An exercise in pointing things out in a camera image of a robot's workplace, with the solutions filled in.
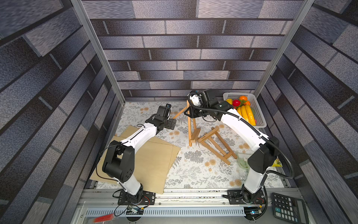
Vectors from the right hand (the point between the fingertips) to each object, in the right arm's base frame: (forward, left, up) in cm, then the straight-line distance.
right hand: (185, 111), depth 80 cm
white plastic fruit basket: (+7, -54, -19) cm, 58 cm away
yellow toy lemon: (+29, -37, -20) cm, 51 cm away
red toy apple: (+24, -40, -17) cm, 50 cm away
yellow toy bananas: (+14, -44, -16) cm, 49 cm away
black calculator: (-44, -54, -25) cm, 74 cm away
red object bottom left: (-50, +41, -25) cm, 70 cm away
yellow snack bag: (-21, -56, -24) cm, 65 cm away
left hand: (+3, +12, -11) cm, 17 cm away
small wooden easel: (-8, -4, -12) cm, 15 cm away
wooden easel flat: (-6, -19, -25) cm, 33 cm away
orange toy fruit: (+30, -47, -17) cm, 59 cm away
